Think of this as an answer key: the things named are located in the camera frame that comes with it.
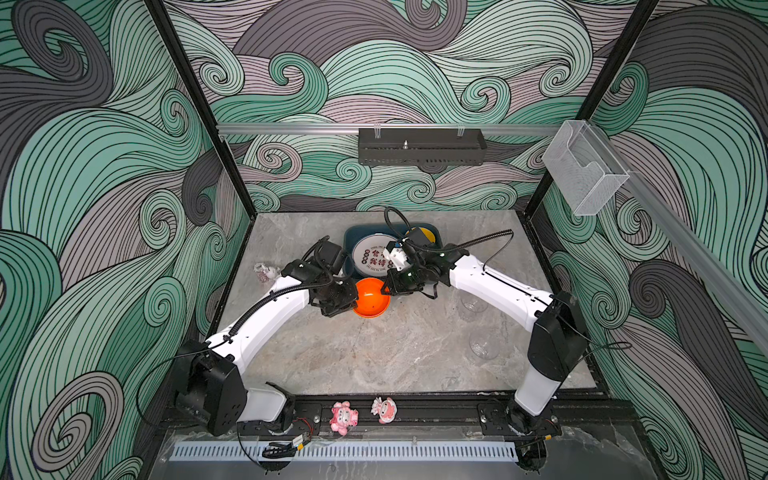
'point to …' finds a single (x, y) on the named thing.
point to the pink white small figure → (387, 409)
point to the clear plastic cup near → (484, 345)
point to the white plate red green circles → (368, 255)
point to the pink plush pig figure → (342, 417)
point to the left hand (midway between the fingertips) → (359, 301)
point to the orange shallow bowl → (371, 302)
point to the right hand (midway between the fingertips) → (383, 290)
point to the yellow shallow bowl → (426, 232)
